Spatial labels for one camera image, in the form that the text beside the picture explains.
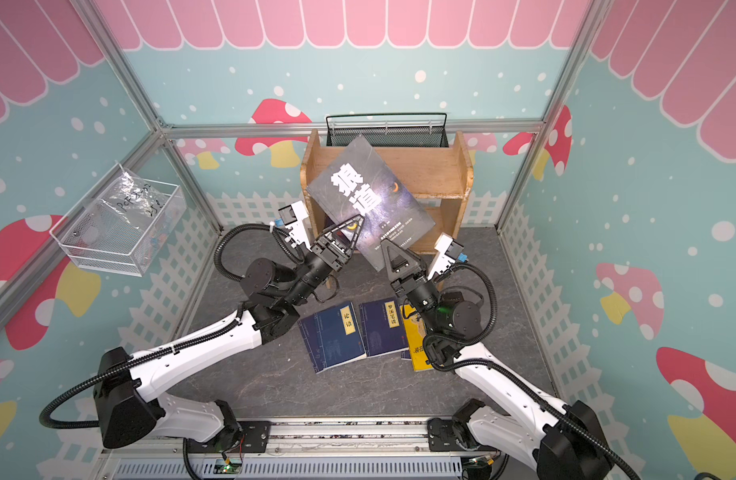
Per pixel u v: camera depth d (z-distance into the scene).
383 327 0.93
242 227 0.46
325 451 0.74
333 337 0.90
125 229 0.74
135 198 0.74
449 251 0.53
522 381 0.46
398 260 0.55
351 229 0.55
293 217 0.51
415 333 0.90
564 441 0.39
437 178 0.72
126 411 0.39
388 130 0.89
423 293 0.55
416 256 0.54
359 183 0.53
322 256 0.50
